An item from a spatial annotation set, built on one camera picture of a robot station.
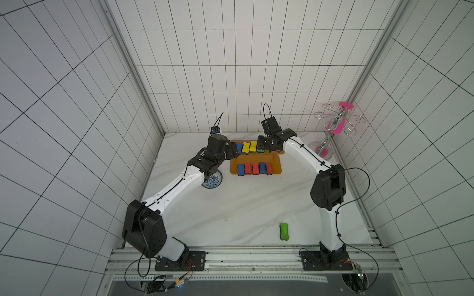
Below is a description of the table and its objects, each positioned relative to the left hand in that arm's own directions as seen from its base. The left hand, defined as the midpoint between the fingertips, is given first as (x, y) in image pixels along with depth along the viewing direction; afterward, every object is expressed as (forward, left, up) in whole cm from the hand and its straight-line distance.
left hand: (226, 149), depth 84 cm
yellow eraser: (+4, -9, -5) cm, 11 cm away
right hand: (+9, -14, -6) cm, 18 cm away
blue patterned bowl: (-5, +7, -21) cm, 23 cm away
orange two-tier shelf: (+11, -17, -21) cm, 29 cm away
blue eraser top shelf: (+7, -6, -6) cm, 11 cm away
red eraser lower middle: (+1, -15, -18) cm, 23 cm away
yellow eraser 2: (+6, -13, -6) cm, 16 cm away
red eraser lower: (+1, -11, -17) cm, 21 cm away
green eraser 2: (-30, -26, -20) cm, 45 cm away
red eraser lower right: (+1, -23, -20) cm, 30 cm away
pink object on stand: (+14, -57, +2) cm, 58 cm away
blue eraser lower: (+3, -19, -19) cm, 27 cm away
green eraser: (+3, -17, -5) cm, 18 cm away
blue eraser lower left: (+1, -7, -19) cm, 20 cm away
